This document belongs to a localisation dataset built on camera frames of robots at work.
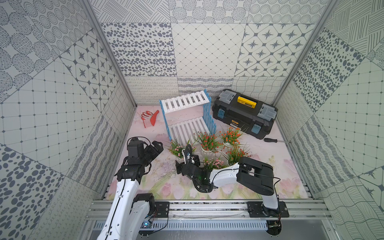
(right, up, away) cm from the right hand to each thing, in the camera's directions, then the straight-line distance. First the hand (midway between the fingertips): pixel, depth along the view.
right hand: (184, 158), depth 87 cm
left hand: (-12, +9, -9) cm, 17 cm away
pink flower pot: (-3, +7, -8) cm, 11 cm away
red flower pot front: (+28, +4, -8) cm, 29 cm away
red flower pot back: (+27, +13, -2) cm, 31 cm away
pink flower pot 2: (+14, 0, -13) cm, 19 cm away
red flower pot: (+15, +10, -4) cm, 18 cm away
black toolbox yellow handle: (+39, +27, +7) cm, 48 cm away
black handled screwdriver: (+57, +9, +11) cm, 59 cm away
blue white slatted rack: (-2, +14, +14) cm, 20 cm away
